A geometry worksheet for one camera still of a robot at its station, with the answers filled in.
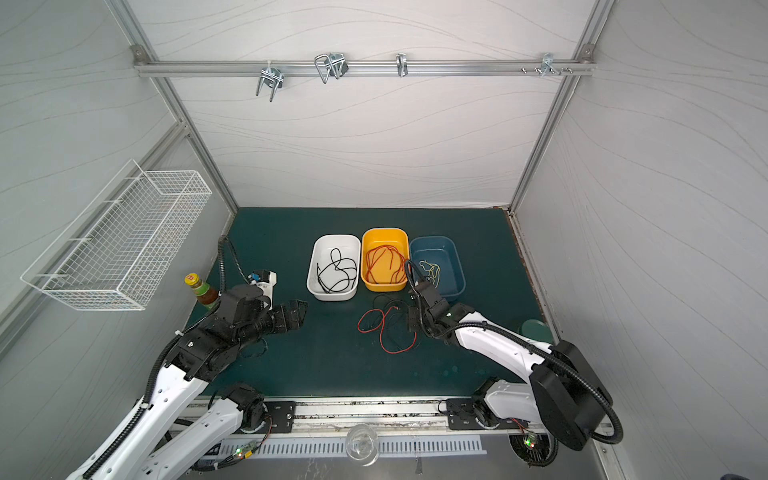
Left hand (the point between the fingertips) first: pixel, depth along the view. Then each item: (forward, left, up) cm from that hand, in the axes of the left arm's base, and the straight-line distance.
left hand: (298, 302), depth 75 cm
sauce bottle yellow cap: (+4, +29, -6) cm, 30 cm away
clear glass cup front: (-28, -18, -10) cm, 35 cm away
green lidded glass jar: (-2, -62, -8) cm, 63 cm away
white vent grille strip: (-29, -11, -18) cm, 36 cm away
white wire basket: (+5, +40, +14) cm, 43 cm away
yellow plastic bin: (+28, -21, -17) cm, 39 cm away
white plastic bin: (+29, -8, -15) cm, 34 cm away
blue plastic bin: (+28, -40, -19) cm, 52 cm away
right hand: (+5, -32, -12) cm, 34 cm away
